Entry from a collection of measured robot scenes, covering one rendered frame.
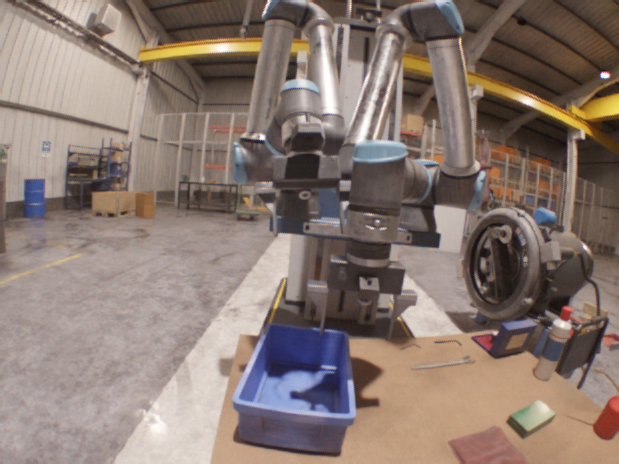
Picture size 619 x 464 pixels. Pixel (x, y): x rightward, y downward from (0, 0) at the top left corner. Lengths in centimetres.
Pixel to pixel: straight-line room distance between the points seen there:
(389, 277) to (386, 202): 13
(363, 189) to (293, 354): 47
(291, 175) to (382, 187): 18
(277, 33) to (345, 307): 120
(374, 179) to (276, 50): 70
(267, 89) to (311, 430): 95
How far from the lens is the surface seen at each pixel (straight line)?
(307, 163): 55
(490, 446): 67
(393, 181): 45
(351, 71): 138
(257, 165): 97
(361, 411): 66
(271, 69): 101
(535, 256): 176
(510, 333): 98
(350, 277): 47
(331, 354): 74
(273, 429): 51
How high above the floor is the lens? 92
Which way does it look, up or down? 9 degrees down
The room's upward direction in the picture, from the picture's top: 6 degrees clockwise
